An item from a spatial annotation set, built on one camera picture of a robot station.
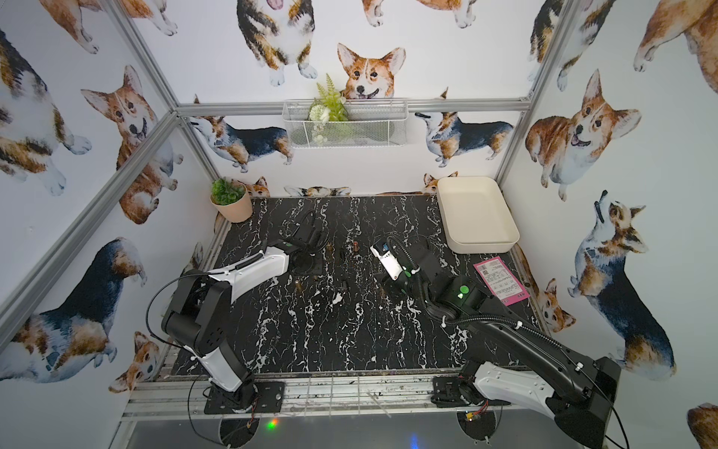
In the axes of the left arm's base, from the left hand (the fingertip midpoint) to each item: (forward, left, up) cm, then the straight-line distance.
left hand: (321, 262), depth 94 cm
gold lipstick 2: (-6, +8, -5) cm, 11 cm away
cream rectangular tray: (+20, -58, 0) cm, 61 cm away
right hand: (-14, -19, +20) cm, 31 cm away
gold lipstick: (+7, -12, -2) cm, 14 cm away
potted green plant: (+24, +35, +6) cm, 42 cm away
